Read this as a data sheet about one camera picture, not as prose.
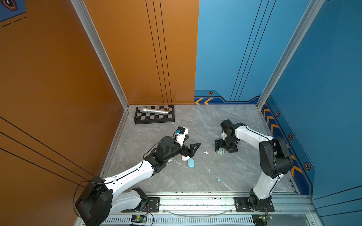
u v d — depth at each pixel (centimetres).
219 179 81
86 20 73
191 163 86
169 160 88
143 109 109
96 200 40
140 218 72
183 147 67
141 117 109
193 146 67
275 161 48
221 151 91
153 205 73
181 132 65
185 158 88
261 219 70
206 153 92
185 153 68
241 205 72
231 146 78
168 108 110
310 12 71
